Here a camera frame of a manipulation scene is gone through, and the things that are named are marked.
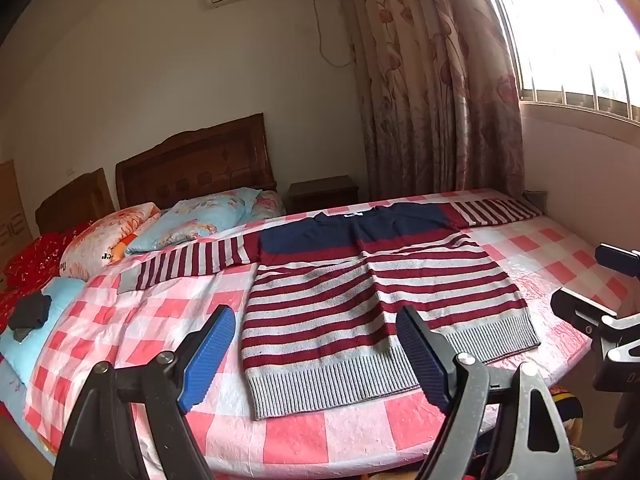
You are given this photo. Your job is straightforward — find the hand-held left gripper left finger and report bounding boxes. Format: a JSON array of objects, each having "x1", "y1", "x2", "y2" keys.
[{"x1": 52, "y1": 304, "x2": 237, "y2": 480}]

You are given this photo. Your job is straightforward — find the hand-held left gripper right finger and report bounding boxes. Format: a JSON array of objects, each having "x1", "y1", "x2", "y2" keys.
[{"x1": 395, "y1": 305, "x2": 578, "y2": 480}]

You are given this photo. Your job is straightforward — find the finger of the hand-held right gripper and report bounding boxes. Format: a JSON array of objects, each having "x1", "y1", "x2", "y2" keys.
[
  {"x1": 550, "y1": 287, "x2": 626, "y2": 345},
  {"x1": 595, "y1": 243, "x2": 640, "y2": 278}
]

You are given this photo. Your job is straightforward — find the red white striped sweater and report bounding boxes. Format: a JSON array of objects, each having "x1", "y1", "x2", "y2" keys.
[{"x1": 118, "y1": 197, "x2": 546, "y2": 421}]

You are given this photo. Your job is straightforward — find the pink checked bed sheet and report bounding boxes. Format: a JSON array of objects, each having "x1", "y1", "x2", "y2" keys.
[{"x1": 22, "y1": 187, "x2": 640, "y2": 480}]

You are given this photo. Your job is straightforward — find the yellow black striped cloth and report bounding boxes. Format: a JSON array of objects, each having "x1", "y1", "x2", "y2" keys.
[{"x1": 550, "y1": 385, "x2": 586, "y2": 436}]

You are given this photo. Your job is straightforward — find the blue floral pillow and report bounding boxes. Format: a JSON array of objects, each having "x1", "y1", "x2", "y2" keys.
[{"x1": 124, "y1": 187, "x2": 263, "y2": 255}]

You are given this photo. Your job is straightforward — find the pink floral pillow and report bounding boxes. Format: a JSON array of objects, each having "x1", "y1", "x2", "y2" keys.
[{"x1": 245, "y1": 190, "x2": 286, "y2": 221}]

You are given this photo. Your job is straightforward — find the orange floral pillow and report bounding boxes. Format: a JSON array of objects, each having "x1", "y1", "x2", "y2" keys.
[{"x1": 59, "y1": 202, "x2": 162, "y2": 278}]

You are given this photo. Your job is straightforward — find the light blue cloth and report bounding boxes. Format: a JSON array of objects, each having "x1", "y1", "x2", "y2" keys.
[{"x1": 0, "y1": 276, "x2": 88, "y2": 386}]

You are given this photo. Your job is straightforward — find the dark folded cloth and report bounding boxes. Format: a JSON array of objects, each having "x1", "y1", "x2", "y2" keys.
[{"x1": 9, "y1": 292, "x2": 52, "y2": 343}]

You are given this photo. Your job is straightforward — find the dark wooden nightstand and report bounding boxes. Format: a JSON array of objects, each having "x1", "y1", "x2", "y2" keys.
[{"x1": 286, "y1": 176, "x2": 360, "y2": 216}]

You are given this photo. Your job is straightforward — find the large wooden headboard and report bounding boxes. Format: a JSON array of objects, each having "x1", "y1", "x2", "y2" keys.
[{"x1": 115, "y1": 112, "x2": 277, "y2": 211}]

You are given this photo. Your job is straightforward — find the red blanket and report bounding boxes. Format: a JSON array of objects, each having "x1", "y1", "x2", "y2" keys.
[{"x1": 0, "y1": 222, "x2": 93, "y2": 333}]

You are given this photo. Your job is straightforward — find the small wooden headboard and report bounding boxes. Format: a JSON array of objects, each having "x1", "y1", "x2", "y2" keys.
[{"x1": 35, "y1": 167, "x2": 117, "y2": 236}]

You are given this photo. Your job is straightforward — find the window with bars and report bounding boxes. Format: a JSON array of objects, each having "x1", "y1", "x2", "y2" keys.
[{"x1": 470, "y1": 0, "x2": 640, "y2": 123}]

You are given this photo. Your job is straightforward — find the floral curtain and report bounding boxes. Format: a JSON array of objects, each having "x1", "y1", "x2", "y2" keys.
[{"x1": 330, "y1": 0, "x2": 526, "y2": 201}]

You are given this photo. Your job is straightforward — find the white wall cable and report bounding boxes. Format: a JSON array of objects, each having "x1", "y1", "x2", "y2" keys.
[{"x1": 311, "y1": 0, "x2": 357, "y2": 68}]

